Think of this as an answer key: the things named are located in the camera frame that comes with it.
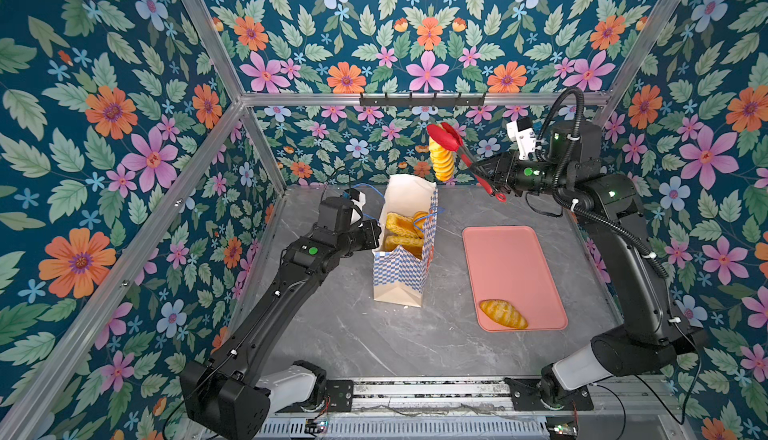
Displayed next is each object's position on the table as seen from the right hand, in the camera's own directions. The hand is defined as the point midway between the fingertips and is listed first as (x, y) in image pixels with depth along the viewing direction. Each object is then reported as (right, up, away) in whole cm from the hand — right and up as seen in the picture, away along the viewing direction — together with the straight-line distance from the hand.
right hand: (474, 164), depth 60 cm
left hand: (-18, -12, +13) cm, 26 cm away
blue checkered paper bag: (-16, -27, +21) cm, 38 cm away
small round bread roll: (-10, -10, +34) cm, 37 cm away
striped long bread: (-12, -19, +31) cm, 39 cm away
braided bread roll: (-15, -13, +34) cm, 39 cm away
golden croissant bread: (+14, -38, +24) cm, 47 cm away
